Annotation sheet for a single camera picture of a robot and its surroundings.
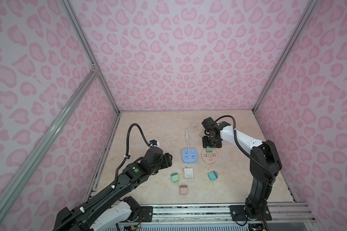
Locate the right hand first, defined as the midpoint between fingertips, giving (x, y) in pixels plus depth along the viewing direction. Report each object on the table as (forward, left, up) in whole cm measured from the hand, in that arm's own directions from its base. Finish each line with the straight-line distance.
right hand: (207, 144), depth 91 cm
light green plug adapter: (-19, +20, -6) cm, 28 cm away
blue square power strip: (-5, +11, -6) cm, 13 cm away
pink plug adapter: (-25, +14, -7) cm, 30 cm away
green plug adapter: (-1, -2, -6) cm, 6 cm away
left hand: (-14, +21, +8) cm, 26 cm away
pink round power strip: (-7, -1, -5) cm, 9 cm away
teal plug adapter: (-18, -3, -6) cm, 19 cm away
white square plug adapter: (-17, +12, -5) cm, 21 cm away
